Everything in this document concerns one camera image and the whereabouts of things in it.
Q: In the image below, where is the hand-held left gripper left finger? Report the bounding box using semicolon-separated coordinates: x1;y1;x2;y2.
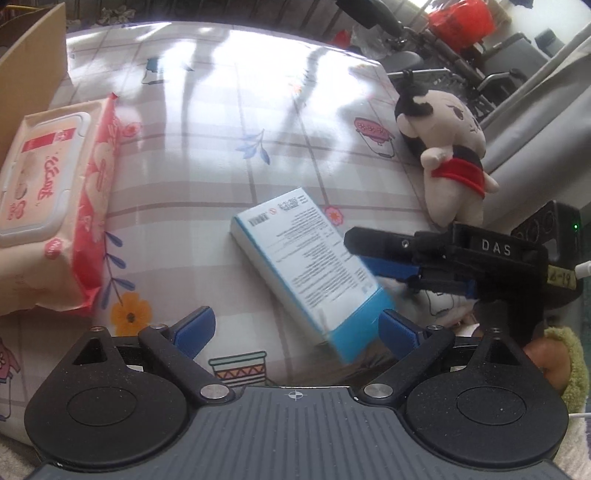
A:
68;306;235;407

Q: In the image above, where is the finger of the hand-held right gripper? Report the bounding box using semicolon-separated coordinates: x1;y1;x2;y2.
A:
364;257;476;300
344;226;456;267

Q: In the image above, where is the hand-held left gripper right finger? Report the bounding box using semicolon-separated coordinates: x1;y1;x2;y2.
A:
357;309;528;406

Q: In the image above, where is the blue and white box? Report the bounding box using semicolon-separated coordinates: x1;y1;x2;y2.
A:
230;186;396;361

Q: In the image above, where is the brown cardboard box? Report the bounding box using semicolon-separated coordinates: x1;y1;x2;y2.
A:
0;2;70;139

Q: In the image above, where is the plush doll with red shirt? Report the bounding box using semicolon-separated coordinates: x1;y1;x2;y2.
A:
393;69;501;227

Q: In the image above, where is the grey white bed sheet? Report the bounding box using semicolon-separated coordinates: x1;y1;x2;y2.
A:
475;27;591;223

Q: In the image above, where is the wheelchair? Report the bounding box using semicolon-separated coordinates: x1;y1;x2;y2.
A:
336;0;555;108

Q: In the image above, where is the white fluffy cloth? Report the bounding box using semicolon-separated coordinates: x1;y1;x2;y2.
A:
553;415;591;480

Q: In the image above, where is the pink wet wipes pack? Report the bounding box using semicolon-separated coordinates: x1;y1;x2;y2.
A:
0;92;122;317

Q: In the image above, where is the red plastic bag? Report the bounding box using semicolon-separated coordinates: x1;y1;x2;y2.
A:
427;0;495;52

